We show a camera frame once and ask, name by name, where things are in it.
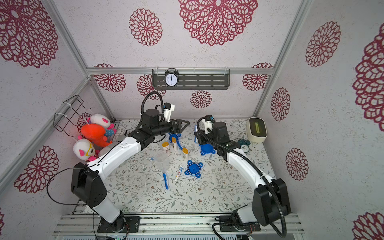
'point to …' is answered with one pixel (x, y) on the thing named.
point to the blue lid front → (193, 168)
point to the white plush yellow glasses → (84, 149)
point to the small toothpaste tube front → (180, 171)
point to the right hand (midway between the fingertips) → (195, 131)
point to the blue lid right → (206, 148)
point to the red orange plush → (95, 133)
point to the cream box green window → (256, 130)
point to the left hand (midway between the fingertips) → (185, 123)
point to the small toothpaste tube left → (151, 158)
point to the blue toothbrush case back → (178, 143)
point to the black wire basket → (60, 121)
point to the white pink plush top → (100, 119)
